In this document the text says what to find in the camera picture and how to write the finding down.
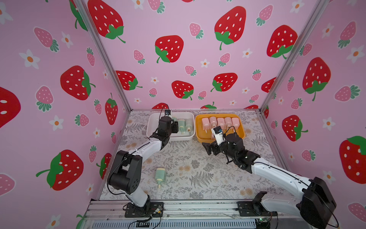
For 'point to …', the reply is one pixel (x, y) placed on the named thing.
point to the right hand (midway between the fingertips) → (213, 136)
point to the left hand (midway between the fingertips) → (174, 120)
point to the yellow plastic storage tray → (201, 136)
